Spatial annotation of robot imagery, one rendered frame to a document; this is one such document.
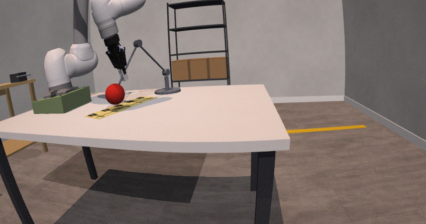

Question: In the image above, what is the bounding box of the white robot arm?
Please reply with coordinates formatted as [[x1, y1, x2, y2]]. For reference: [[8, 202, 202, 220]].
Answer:
[[44, 0, 146, 99]]

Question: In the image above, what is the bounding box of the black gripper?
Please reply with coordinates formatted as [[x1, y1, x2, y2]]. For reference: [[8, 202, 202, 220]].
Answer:
[[104, 34, 129, 81]]

